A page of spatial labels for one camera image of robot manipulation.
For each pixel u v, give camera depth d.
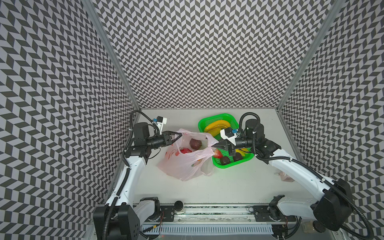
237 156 0.89
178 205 0.68
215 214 0.75
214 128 0.95
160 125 0.69
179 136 0.71
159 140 0.65
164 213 0.72
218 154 0.90
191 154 0.65
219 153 0.64
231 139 0.56
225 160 0.87
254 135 0.55
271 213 0.66
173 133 0.71
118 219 0.38
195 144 0.91
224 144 0.61
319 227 0.64
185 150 0.85
